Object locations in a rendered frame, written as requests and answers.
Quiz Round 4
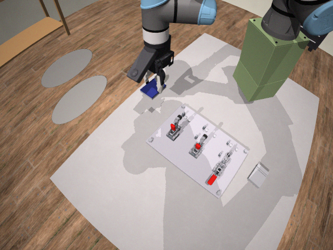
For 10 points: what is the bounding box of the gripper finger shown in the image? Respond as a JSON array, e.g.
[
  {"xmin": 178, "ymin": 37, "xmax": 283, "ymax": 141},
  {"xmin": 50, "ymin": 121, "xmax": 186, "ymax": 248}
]
[
  {"xmin": 155, "ymin": 67, "xmax": 169, "ymax": 94},
  {"xmin": 144, "ymin": 70, "xmax": 152, "ymax": 84}
]

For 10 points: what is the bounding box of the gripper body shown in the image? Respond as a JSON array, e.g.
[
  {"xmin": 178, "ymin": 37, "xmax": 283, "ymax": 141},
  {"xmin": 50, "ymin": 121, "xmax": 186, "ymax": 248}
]
[{"xmin": 144, "ymin": 34, "xmax": 174, "ymax": 74}]

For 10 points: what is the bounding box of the toggle clamp with red handle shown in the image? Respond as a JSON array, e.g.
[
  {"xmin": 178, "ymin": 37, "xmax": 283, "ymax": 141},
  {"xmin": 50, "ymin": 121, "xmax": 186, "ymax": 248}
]
[
  {"xmin": 166, "ymin": 115, "xmax": 182, "ymax": 141},
  {"xmin": 208, "ymin": 150, "xmax": 233, "ymax": 185}
]

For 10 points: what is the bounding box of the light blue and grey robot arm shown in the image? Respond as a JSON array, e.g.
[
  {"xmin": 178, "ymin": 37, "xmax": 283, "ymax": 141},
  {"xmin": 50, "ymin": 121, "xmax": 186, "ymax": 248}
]
[{"xmin": 126, "ymin": 0, "xmax": 333, "ymax": 83}]

